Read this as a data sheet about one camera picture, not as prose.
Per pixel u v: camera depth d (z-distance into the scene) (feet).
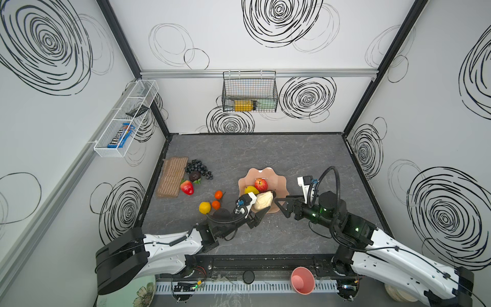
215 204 2.89
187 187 3.08
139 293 2.23
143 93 3.02
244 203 1.96
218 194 2.99
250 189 2.91
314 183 2.07
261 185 2.99
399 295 2.08
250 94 3.25
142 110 2.65
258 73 2.99
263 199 2.23
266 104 2.85
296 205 1.97
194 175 3.16
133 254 1.39
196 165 3.25
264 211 2.24
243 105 2.86
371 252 1.61
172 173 3.34
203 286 2.28
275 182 3.17
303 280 2.32
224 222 1.68
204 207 2.84
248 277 2.07
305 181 2.07
